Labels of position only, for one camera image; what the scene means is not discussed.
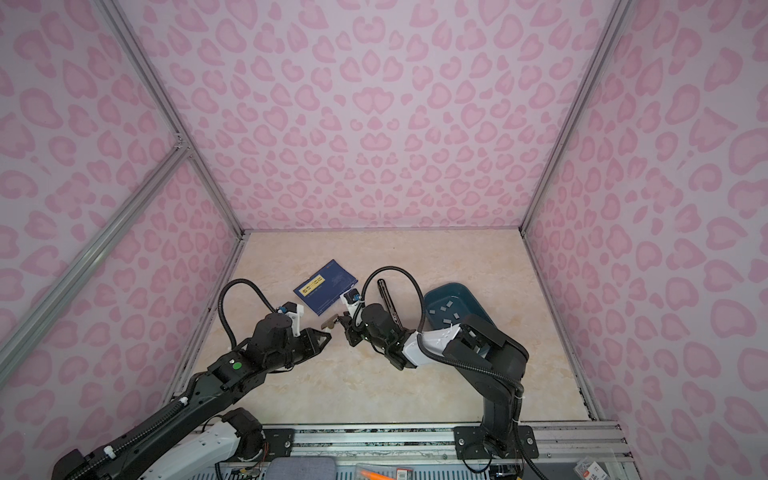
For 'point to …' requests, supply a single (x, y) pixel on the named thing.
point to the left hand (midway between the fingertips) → (333, 334)
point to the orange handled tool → (375, 476)
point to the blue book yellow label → (326, 285)
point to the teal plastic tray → (450, 304)
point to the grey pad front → (301, 468)
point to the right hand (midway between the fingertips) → (341, 315)
